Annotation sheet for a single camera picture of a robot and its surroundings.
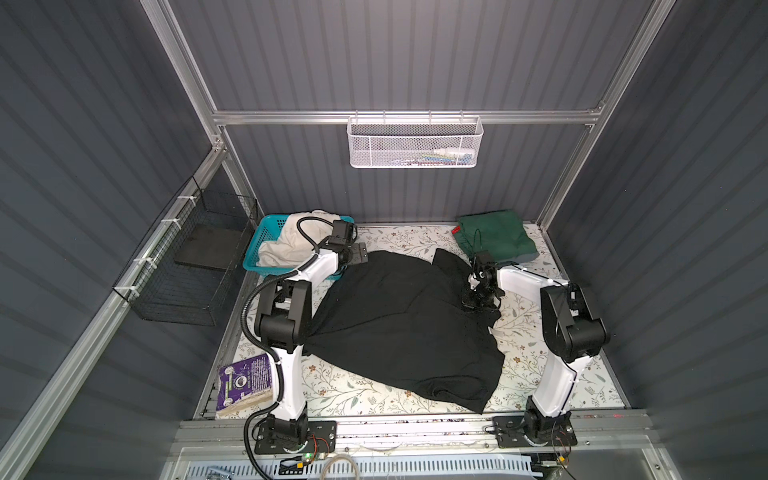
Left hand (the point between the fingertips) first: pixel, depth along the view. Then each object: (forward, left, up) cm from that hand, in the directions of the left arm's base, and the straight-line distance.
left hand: (349, 252), depth 102 cm
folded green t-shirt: (+7, -55, 0) cm, 56 cm away
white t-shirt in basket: (+10, +23, -6) cm, 26 cm away
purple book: (-40, +28, -7) cm, 49 cm away
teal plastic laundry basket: (+13, +32, 0) cm, 34 cm away
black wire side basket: (-20, +38, +20) cm, 47 cm away
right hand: (-20, -38, -8) cm, 44 cm away
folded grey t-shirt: (-3, -62, -3) cm, 62 cm away
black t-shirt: (-22, -17, -7) cm, 29 cm away
